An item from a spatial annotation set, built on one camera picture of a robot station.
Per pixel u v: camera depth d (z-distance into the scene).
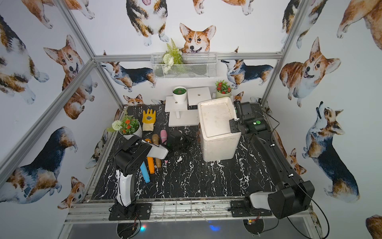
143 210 0.74
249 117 0.57
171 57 0.82
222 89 0.94
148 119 1.10
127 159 0.54
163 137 0.98
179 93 0.97
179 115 1.10
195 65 0.93
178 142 0.81
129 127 0.90
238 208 0.73
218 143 0.75
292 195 0.38
